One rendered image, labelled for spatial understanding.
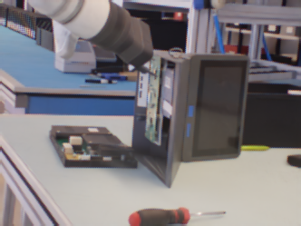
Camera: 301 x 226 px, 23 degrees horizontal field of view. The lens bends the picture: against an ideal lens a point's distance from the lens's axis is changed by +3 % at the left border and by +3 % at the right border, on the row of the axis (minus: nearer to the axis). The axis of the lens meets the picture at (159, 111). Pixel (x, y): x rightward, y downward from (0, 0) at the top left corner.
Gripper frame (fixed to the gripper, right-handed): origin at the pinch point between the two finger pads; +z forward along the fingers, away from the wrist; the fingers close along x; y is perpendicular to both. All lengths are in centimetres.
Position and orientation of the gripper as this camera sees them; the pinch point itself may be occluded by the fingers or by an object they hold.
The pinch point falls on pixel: (156, 68)
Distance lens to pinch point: 130.0
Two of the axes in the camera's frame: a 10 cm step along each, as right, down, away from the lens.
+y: 7.4, -4.6, -4.9
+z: 6.6, 3.4, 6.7
